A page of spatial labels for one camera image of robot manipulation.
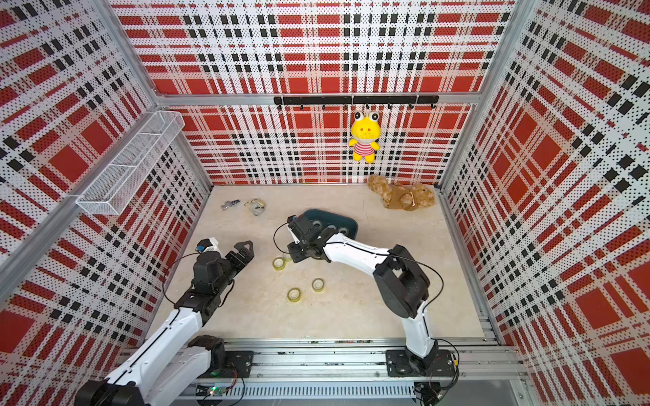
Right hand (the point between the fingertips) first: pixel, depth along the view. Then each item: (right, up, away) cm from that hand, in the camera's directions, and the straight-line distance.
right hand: (300, 247), depth 89 cm
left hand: (-17, 0, -4) cm, 17 cm away
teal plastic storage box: (+12, +8, +14) cm, 20 cm away
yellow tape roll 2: (-2, -2, -10) cm, 10 cm away
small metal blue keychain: (-37, +17, +25) cm, 47 cm away
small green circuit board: (-20, -37, -20) cm, 46 cm away
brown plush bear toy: (+39, +19, +16) cm, 47 cm away
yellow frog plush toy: (+23, +43, +2) cm, 49 cm away
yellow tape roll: (-9, -7, +7) cm, 14 cm away
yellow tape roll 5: (+10, +6, +16) cm, 20 cm away
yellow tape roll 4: (-2, -17, -1) cm, 17 cm away
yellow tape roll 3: (+6, -14, +2) cm, 15 cm away
